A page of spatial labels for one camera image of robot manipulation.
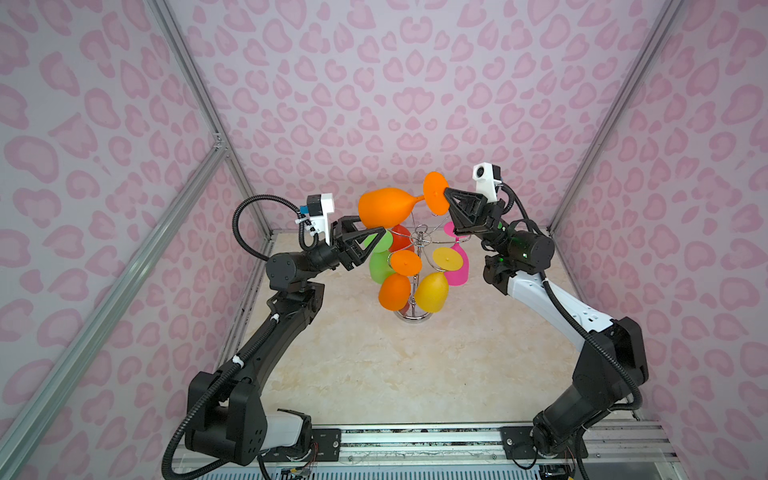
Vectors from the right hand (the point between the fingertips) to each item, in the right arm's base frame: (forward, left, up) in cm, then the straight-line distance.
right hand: (448, 204), depth 51 cm
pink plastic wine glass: (+9, -8, -34) cm, 36 cm away
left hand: (0, +11, -6) cm, 13 cm away
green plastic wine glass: (+9, +14, -27) cm, 32 cm away
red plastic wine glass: (+19, +8, -29) cm, 36 cm away
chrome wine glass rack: (+12, +3, -21) cm, 25 cm away
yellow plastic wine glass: (+1, 0, -29) cm, 29 cm away
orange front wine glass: (+1, +10, -29) cm, 31 cm away
